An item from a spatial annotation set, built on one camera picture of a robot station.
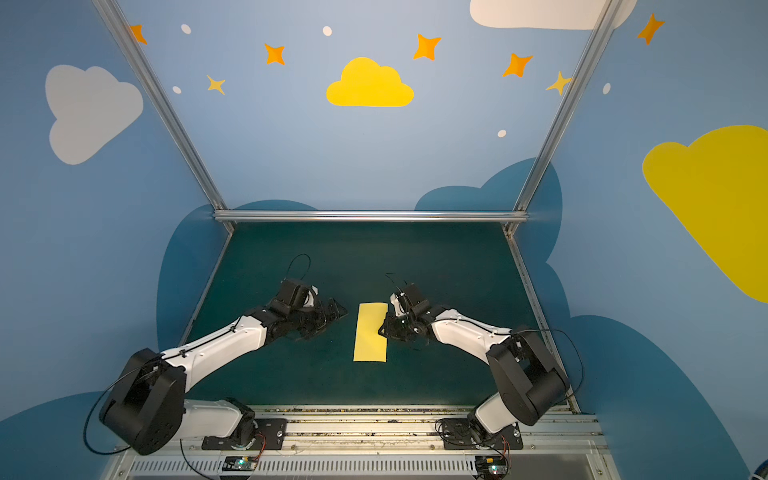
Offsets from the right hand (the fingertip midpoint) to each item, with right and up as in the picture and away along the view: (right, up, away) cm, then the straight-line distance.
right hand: (380, 329), depth 87 cm
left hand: (-11, +3, -2) cm, 12 cm away
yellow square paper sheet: (-3, -6, +4) cm, 8 cm away
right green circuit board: (+27, -30, -16) cm, 43 cm away
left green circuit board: (-34, -29, -15) cm, 47 cm away
